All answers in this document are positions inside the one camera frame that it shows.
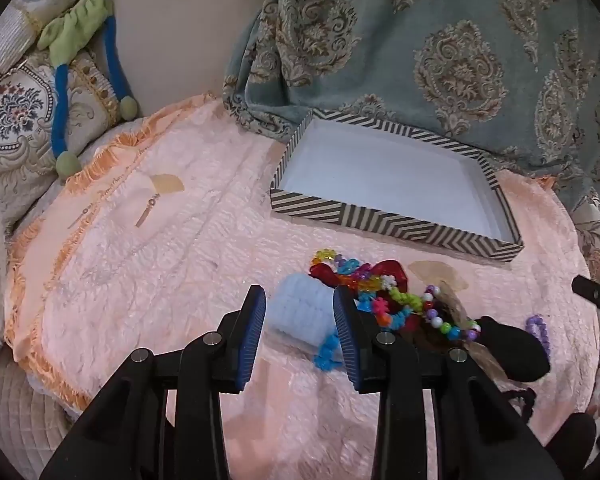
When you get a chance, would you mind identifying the light blue scrunchie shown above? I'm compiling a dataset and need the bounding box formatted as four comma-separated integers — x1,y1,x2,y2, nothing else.
265,274,338,348

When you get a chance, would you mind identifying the rainbow crystal bead bracelet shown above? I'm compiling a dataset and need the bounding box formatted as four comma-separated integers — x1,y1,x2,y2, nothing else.
311,247,381,293

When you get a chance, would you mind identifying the red velvet bow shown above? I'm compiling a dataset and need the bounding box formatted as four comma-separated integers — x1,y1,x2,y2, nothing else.
309,259,411,306

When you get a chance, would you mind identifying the black cloth pouch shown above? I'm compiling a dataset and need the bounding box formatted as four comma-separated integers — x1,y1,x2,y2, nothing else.
472,316,552,383

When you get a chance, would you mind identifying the multicolour round bead bracelet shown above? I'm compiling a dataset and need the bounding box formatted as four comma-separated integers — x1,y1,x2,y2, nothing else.
422,284,482,343

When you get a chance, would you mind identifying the striped cardboard box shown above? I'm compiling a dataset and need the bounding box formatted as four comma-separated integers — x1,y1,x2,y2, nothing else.
270,108,525,263

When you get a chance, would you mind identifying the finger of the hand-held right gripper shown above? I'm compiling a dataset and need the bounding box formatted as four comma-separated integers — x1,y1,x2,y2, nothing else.
571,275,600,318

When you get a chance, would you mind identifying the peach fringed blanket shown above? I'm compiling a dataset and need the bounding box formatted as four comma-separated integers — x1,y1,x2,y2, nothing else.
5,92,600,480

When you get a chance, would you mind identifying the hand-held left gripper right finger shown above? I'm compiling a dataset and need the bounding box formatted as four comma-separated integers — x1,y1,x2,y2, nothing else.
332,285,566,480

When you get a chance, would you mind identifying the floral embroidered cushion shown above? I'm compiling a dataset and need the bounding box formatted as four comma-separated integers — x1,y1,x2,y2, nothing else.
0,52,123,231

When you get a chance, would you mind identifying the white quilted cushion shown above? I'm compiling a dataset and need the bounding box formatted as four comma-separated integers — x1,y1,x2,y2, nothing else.
0,350,76,480

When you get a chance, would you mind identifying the green and blue plush toy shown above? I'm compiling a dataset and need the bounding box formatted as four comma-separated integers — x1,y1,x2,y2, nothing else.
37,0,138,177

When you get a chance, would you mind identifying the cream sofa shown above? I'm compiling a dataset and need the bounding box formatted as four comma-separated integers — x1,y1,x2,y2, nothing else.
90,0,266,121

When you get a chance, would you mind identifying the gold drop earring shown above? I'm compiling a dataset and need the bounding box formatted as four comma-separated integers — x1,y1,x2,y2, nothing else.
67,204,93,230
135,197,157,228

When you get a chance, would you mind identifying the colourful flower bead bracelet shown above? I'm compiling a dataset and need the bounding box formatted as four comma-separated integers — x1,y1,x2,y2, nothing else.
357,275,426,331

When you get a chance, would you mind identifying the blue bead bracelet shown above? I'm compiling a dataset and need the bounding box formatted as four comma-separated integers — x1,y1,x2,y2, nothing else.
312,332,346,372

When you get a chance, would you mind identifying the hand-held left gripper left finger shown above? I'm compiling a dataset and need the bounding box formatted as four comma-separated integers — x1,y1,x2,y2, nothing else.
39,284,267,480

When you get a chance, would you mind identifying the brown sheer hair bow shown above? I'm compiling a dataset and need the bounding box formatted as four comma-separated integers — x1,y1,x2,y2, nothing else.
440,280,511,376

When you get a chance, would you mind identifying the purple bead bracelet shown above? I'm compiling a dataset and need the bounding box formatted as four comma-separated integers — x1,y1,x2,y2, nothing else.
525,314,552,356

